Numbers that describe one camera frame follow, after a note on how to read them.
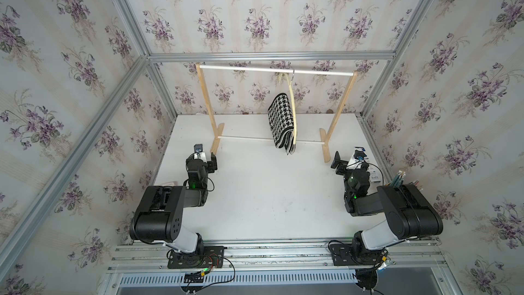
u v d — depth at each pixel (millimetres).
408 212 459
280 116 868
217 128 1121
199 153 776
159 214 452
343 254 731
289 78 1051
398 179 783
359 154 748
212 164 837
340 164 814
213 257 728
